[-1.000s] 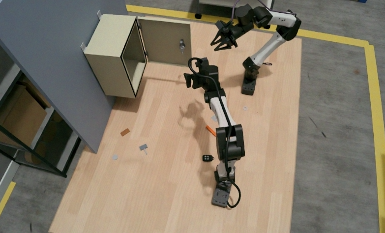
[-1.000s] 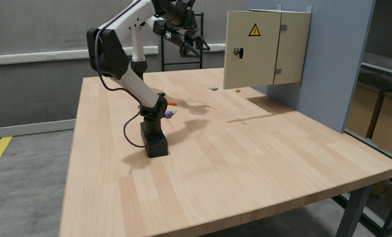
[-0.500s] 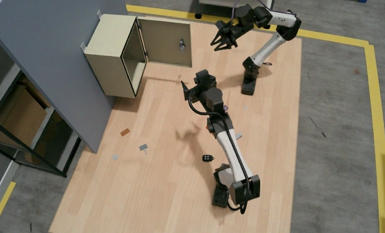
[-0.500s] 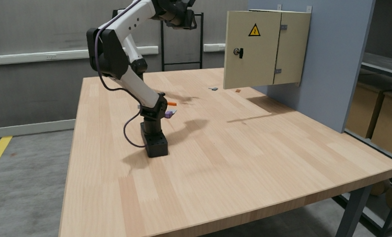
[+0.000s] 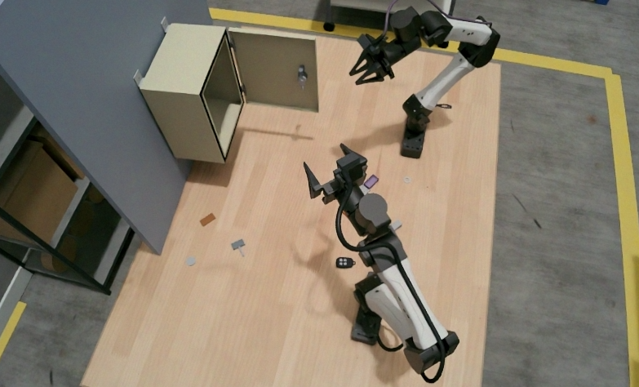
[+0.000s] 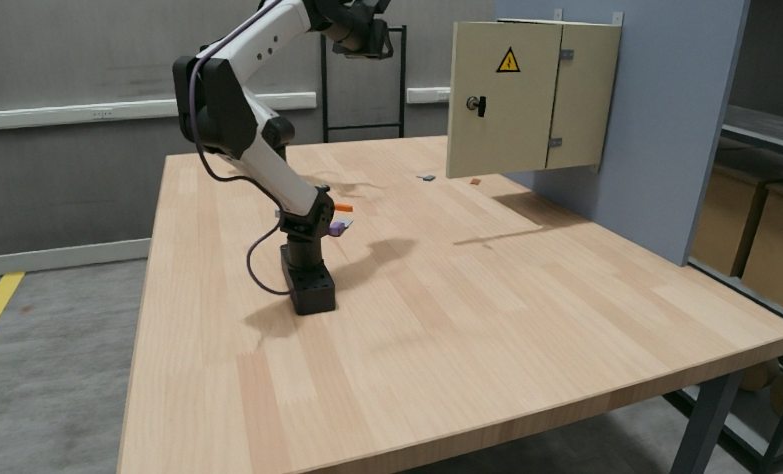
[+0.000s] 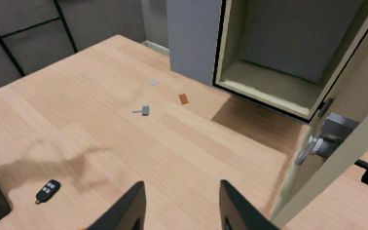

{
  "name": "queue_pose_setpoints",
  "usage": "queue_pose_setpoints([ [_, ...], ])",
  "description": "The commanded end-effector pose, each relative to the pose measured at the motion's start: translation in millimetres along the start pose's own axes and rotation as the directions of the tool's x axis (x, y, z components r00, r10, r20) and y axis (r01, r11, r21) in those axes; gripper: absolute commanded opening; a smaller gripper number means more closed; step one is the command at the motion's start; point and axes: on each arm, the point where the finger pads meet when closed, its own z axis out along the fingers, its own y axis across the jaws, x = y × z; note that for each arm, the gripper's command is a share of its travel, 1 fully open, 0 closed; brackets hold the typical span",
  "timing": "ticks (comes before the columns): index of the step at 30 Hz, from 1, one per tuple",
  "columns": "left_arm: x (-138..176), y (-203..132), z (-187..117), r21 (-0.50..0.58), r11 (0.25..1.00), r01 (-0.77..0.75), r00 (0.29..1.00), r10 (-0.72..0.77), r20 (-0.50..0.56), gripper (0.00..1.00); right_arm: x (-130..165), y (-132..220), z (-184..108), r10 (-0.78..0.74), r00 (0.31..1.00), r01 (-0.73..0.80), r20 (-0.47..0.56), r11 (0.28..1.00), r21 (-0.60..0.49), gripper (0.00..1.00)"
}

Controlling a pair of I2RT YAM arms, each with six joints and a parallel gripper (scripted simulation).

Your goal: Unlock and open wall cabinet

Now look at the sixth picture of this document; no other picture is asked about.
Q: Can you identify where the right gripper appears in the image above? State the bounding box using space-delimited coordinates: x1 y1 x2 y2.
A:
332 0 394 60

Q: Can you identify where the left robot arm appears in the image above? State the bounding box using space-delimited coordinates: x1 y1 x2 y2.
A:
242 86 295 164

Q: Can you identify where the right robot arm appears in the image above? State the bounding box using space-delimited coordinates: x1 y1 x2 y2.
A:
172 0 353 298

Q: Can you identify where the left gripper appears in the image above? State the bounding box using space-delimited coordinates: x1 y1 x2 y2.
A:
305 4 351 33

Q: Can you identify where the grey wall panel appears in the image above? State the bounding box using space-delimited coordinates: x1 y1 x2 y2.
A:
494 0 751 267

